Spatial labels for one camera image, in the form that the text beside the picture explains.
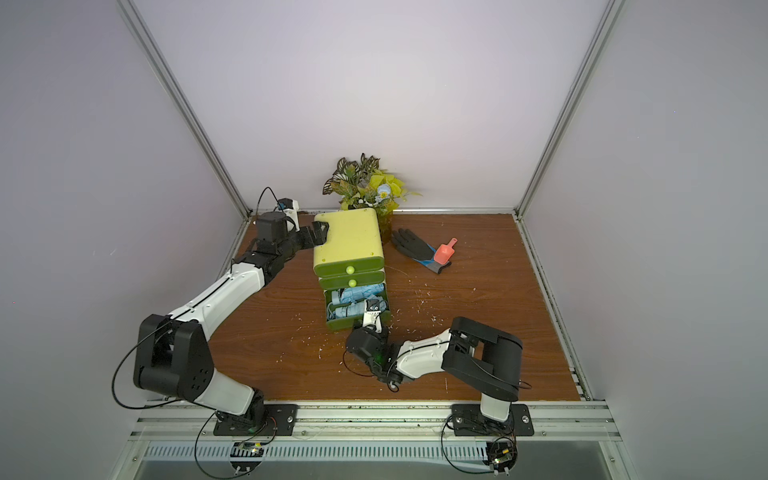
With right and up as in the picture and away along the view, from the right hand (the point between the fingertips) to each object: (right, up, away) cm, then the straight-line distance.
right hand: (357, 318), depth 85 cm
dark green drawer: (-2, +11, +1) cm, 11 cm away
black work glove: (+18, +20, +21) cm, 34 cm away
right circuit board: (+37, -29, -16) cm, 49 cm away
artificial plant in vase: (0, +42, +20) cm, 47 cm away
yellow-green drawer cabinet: (-1, +24, 0) cm, 24 cm away
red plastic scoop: (+29, +18, +20) cm, 40 cm away
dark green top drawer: (-2, +15, -4) cm, 16 cm away
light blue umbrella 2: (-2, +2, +3) cm, 4 cm away
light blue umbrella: (-2, +6, +6) cm, 8 cm away
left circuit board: (-26, -30, -14) cm, 42 cm away
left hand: (-11, +28, +1) cm, 30 cm away
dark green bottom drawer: (-2, -2, 0) cm, 3 cm away
